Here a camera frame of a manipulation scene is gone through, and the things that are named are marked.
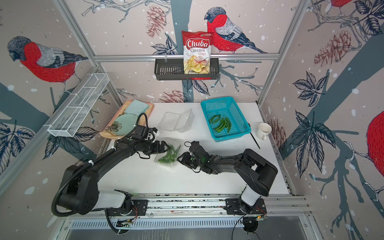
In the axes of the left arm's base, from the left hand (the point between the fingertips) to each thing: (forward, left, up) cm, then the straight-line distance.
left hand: (166, 146), depth 86 cm
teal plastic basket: (+38, -42, -7) cm, 57 cm away
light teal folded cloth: (+39, +31, -10) cm, 51 cm away
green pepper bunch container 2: (+21, -38, -6) cm, 44 cm away
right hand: (-7, -7, -4) cm, 11 cm away
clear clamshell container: (+6, -3, -7) cm, 10 cm away
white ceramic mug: (+13, -62, -2) cm, 64 cm away
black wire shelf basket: (+43, -3, +24) cm, 49 cm away
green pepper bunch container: (-2, -2, -7) cm, 8 cm away
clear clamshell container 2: (+25, -6, -10) cm, 28 cm away
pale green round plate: (+24, +36, -10) cm, 44 cm away
